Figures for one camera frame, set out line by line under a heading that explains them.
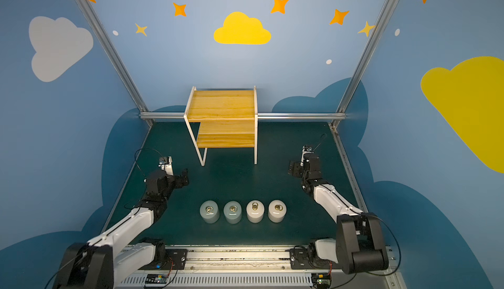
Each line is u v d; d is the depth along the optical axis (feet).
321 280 2.40
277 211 2.61
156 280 2.35
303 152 2.68
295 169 2.69
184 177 2.68
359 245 1.38
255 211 2.62
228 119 2.58
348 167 3.54
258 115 2.51
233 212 2.57
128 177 3.32
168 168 2.52
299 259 2.44
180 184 2.63
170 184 2.39
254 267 2.42
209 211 2.57
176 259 2.40
